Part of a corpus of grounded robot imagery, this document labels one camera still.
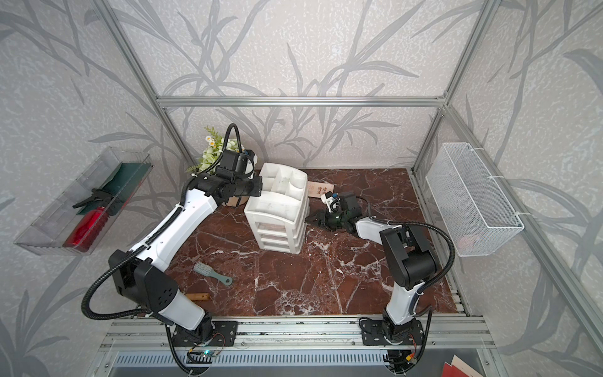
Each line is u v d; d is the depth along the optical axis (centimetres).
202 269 87
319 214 83
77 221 64
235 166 61
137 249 43
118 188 72
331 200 88
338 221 82
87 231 58
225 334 73
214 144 85
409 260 49
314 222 88
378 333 72
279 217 74
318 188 112
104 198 65
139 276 42
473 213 62
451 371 68
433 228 48
